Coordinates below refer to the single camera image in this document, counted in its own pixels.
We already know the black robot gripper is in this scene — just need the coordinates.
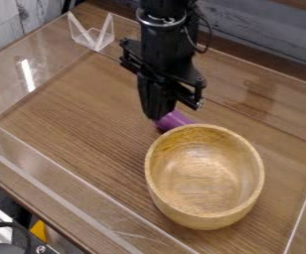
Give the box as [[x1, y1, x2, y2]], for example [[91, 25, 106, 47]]
[[119, 26, 206, 120]]

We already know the purple toy eggplant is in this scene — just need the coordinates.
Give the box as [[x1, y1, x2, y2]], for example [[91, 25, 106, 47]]
[[156, 110, 193, 131]]

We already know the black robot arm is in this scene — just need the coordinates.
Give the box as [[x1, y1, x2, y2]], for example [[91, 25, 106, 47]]
[[119, 0, 208, 121]]

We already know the brown wooden bowl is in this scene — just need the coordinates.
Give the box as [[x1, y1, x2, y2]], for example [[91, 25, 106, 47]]
[[143, 124, 265, 230]]

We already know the yellow black device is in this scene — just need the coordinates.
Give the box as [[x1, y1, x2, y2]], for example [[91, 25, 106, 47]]
[[11, 221, 60, 254]]

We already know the clear acrylic corner bracket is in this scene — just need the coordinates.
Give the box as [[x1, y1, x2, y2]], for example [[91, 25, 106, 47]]
[[67, 12, 114, 52]]

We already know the clear acrylic tray wall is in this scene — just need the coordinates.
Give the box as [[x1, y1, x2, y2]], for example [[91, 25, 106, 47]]
[[0, 18, 306, 254]]

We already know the black cable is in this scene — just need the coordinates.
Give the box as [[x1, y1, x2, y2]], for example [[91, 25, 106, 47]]
[[0, 221, 31, 254]]

